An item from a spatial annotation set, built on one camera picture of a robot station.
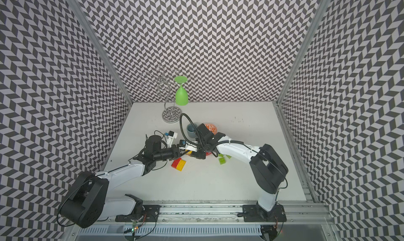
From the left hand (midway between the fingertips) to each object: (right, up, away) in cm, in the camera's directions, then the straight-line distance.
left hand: (189, 152), depth 82 cm
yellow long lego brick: (-5, -9, +5) cm, 11 cm away
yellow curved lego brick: (+1, +1, -4) cm, 5 cm away
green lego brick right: (+22, -5, +10) cm, 24 cm away
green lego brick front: (+18, -7, +7) cm, 20 cm away
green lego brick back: (+15, +3, -19) cm, 24 cm away
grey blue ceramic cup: (-2, +9, +17) cm, 20 cm away
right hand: (+2, -1, +3) cm, 4 cm away
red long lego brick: (-9, -7, +5) cm, 12 cm away
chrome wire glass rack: (-14, +20, +15) cm, 28 cm away
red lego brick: (+10, +4, -20) cm, 23 cm away
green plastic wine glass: (-6, +30, +11) cm, 33 cm away
